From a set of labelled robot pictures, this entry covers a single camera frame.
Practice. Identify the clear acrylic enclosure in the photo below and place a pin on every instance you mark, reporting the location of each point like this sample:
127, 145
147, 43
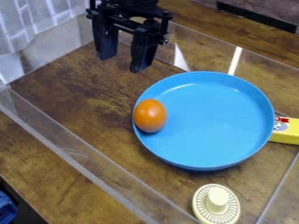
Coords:
70, 154

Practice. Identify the yellow butter block toy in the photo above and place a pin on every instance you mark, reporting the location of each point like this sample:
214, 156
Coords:
286, 130

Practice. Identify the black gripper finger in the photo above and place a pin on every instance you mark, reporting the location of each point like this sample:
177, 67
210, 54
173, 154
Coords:
150, 35
105, 36

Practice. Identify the blue plastic object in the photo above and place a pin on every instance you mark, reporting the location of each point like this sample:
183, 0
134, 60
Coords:
9, 209

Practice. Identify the round blue tray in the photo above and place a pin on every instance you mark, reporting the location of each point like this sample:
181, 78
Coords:
221, 120

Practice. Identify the grey patterned curtain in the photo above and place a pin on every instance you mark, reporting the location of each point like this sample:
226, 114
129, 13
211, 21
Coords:
27, 17

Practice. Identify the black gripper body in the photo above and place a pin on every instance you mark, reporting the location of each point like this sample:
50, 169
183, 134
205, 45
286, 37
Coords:
119, 11

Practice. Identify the cream round sink strainer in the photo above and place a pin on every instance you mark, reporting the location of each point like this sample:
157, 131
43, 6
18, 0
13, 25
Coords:
215, 205

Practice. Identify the orange ball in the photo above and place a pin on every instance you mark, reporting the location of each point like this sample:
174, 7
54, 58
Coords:
150, 115

